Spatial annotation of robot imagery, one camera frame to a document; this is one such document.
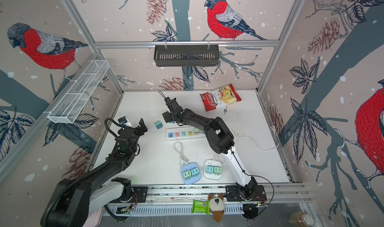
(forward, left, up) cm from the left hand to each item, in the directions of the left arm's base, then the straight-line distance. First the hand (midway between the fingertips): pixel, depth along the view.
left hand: (134, 121), depth 83 cm
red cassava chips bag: (+28, -54, -10) cm, 61 cm away
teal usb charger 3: (-24, -42, -8) cm, 49 cm away
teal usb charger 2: (-25, -35, -9) cm, 44 cm away
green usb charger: (0, -36, -11) cm, 37 cm away
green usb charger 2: (-27, -31, -9) cm, 42 cm away
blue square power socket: (-21, -31, -13) cm, 40 cm away
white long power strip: (-1, -27, -13) cm, 30 cm away
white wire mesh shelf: (-2, +28, +14) cm, 31 cm away
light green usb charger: (-25, -46, -9) cm, 53 cm away
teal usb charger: (+6, -10, -14) cm, 18 cm away
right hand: (+13, -17, -11) cm, 24 cm away
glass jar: (-44, -77, -6) cm, 89 cm away
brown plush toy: (-39, -45, -13) cm, 61 cm away
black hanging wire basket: (+48, -29, +12) cm, 58 cm away
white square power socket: (-19, -45, -14) cm, 51 cm away
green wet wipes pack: (-39, -37, -15) cm, 56 cm away
